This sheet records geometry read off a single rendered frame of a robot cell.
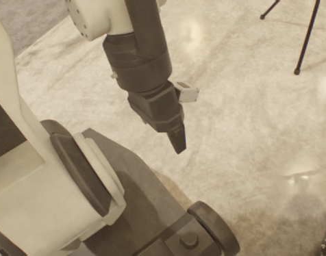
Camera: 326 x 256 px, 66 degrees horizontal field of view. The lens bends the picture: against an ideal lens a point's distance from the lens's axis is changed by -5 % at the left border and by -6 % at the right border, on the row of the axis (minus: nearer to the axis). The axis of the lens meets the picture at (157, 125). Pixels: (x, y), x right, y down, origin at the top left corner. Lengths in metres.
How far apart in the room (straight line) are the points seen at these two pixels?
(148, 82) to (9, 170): 0.21
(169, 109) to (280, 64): 1.14
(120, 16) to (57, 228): 0.27
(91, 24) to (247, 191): 0.87
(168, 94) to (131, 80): 0.06
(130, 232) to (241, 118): 0.69
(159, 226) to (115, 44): 0.59
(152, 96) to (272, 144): 0.84
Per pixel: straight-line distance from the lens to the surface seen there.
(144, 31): 0.32
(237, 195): 1.04
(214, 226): 0.79
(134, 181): 0.88
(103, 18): 0.33
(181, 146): 0.46
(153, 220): 0.83
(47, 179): 0.32
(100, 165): 0.36
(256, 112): 1.25
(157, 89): 0.40
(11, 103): 0.27
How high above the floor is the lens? 0.96
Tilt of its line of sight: 54 degrees down
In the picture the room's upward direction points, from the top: 11 degrees counter-clockwise
